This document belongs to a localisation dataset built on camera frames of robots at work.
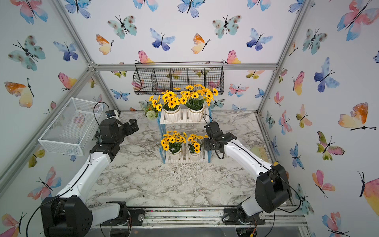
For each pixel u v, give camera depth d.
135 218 0.73
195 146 0.81
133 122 0.74
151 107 1.01
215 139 0.61
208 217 0.76
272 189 0.42
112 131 0.58
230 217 0.73
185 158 0.93
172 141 0.82
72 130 0.85
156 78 0.98
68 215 0.39
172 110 0.72
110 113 0.68
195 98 0.72
